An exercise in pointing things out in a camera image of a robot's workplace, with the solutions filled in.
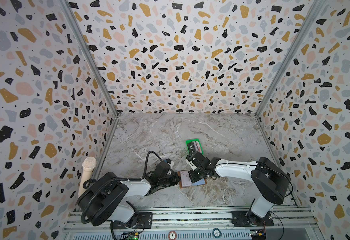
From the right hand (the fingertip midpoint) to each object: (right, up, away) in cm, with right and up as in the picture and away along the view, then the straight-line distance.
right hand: (188, 175), depth 86 cm
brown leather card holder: (-5, -4, -1) cm, 6 cm away
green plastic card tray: (+4, +19, +17) cm, 26 cm away
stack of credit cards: (+4, +15, +11) cm, 19 cm away
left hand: (-2, 0, -1) cm, 3 cm away
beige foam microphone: (-41, +13, -26) cm, 51 cm away
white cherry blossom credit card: (-2, -2, 0) cm, 3 cm away
